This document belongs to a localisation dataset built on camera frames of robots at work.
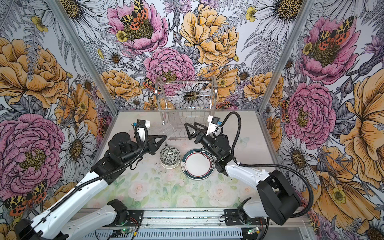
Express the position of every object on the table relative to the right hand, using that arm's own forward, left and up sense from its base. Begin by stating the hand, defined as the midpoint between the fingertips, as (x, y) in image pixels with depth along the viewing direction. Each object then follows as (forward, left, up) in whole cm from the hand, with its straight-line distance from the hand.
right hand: (188, 128), depth 73 cm
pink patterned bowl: (-1, +12, -24) cm, 27 cm away
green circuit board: (-37, +31, -29) cm, 56 cm away
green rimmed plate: (-5, -5, -29) cm, 30 cm away
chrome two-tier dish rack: (+47, +9, -24) cm, 53 cm away
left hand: (-7, +10, -1) cm, 12 cm away
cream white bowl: (-9, +11, -23) cm, 27 cm away
